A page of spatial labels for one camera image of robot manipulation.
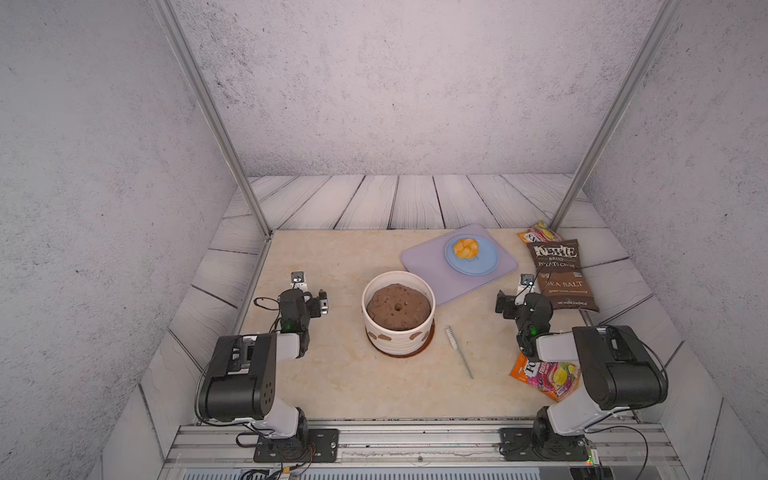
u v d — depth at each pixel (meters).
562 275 1.05
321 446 0.73
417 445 0.74
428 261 1.14
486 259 1.11
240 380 0.46
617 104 0.86
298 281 0.82
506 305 0.87
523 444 0.72
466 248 1.11
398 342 0.79
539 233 1.16
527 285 0.80
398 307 0.87
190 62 0.77
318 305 0.86
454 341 0.90
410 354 0.86
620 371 0.46
